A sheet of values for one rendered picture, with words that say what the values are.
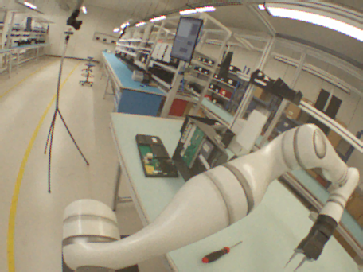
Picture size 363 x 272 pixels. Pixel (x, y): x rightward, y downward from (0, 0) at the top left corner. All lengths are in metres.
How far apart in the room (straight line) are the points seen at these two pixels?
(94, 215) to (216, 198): 0.16
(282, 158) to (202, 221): 0.22
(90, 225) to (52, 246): 1.30
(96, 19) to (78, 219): 11.53
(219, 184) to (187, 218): 0.06
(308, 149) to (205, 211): 0.21
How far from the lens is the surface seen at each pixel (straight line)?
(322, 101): 2.24
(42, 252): 1.52
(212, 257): 0.44
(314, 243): 0.50
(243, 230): 0.59
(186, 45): 1.75
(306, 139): 0.31
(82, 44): 11.54
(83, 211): 0.23
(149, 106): 2.15
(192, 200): 0.19
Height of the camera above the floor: 1.38
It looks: 24 degrees down
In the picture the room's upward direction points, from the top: 23 degrees clockwise
